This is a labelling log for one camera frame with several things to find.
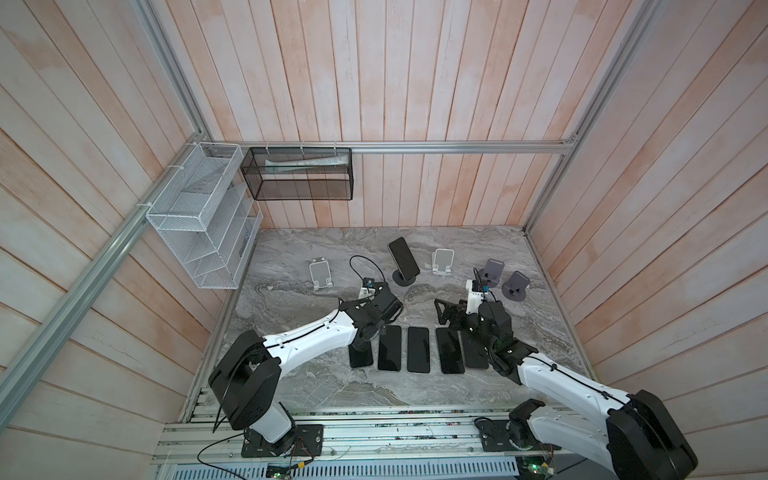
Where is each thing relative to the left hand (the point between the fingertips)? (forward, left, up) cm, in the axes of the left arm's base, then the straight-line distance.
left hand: (363, 321), depth 85 cm
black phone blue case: (-8, +1, -7) cm, 11 cm away
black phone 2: (-5, -17, -9) cm, 20 cm away
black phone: (+24, -13, +1) cm, 27 cm away
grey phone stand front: (+20, -43, -4) cm, 48 cm away
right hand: (+5, -24, +5) cm, 25 cm away
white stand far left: (+21, +16, -5) cm, 27 cm away
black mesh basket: (+51, +24, +15) cm, 59 cm away
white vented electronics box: (-35, -10, -9) cm, 37 cm away
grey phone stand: (+14, -50, -5) cm, 53 cm away
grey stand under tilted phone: (+19, -12, -6) cm, 23 cm away
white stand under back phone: (+27, -28, -6) cm, 40 cm away
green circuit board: (-34, -42, -9) cm, 55 cm away
